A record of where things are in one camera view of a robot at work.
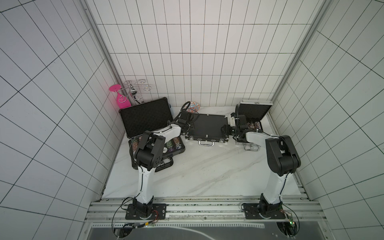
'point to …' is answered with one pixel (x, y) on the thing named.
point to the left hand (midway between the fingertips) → (190, 126)
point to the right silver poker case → (250, 113)
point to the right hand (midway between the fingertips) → (226, 125)
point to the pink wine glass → (123, 100)
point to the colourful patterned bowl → (194, 105)
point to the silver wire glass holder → (132, 87)
